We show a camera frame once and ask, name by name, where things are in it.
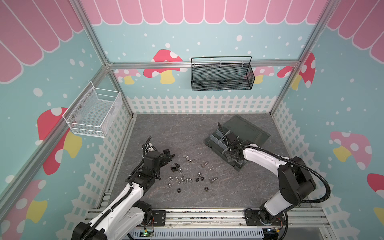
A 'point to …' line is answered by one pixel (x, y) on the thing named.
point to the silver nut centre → (199, 174)
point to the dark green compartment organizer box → (246, 133)
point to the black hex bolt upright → (177, 165)
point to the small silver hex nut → (190, 161)
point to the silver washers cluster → (176, 178)
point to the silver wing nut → (186, 156)
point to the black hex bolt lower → (174, 168)
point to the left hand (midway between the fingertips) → (163, 156)
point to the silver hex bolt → (205, 163)
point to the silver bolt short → (214, 179)
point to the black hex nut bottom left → (179, 190)
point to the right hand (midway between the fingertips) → (232, 154)
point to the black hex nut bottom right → (206, 189)
